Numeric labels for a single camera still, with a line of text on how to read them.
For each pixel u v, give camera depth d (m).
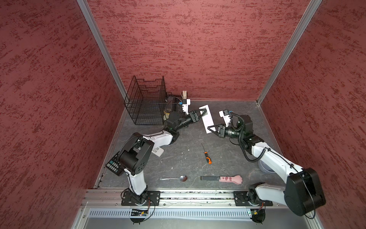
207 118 0.77
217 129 0.72
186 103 0.76
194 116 0.73
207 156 0.89
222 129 0.68
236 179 0.79
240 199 0.74
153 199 0.74
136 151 0.52
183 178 0.80
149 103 1.18
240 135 0.63
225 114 0.71
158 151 0.90
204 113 0.77
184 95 0.97
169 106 1.01
